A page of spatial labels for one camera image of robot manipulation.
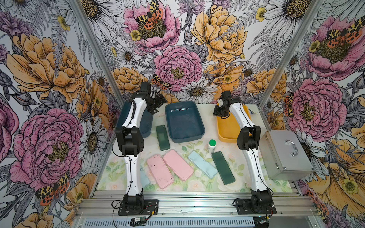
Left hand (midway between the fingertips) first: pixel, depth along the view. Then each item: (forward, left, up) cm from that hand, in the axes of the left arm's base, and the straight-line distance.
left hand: (164, 107), depth 97 cm
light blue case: (-41, +9, -18) cm, 46 cm away
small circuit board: (-60, +9, -16) cm, 63 cm away
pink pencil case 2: (-33, -10, -16) cm, 38 cm away
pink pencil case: (-37, +1, -16) cm, 40 cm away
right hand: (+3, -37, -12) cm, 39 cm away
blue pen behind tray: (+9, -67, -15) cm, 70 cm away
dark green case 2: (-35, -37, -17) cm, 53 cm away
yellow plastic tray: (-9, -44, -11) cm, 46 cm away
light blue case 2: (-33, -24, -16) cm, 44 cm away
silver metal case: (-34, -68, -4) cm, 76 cm away
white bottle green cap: (-25, -30, -9) cm, 40 cm away
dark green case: (-13, +1, -17) cm, 21 cm away
